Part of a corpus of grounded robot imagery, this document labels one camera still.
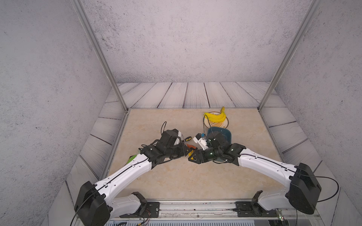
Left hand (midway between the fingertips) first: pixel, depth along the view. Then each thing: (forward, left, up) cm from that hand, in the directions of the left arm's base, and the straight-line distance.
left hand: (192, 151), depth 74 cm
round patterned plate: (+34, -15, -19) cm, 42 cm away
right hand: (-3, +1, -2) cm, 4 cm away
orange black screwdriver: (+13, -1, -17) cm, 22 cm away
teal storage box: (+22, -25, -14) cm, 36 cm away
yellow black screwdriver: (-1, +1, 0) cm, 2 cm away
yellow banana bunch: (+35, -21, -14) cm, 43 cm away
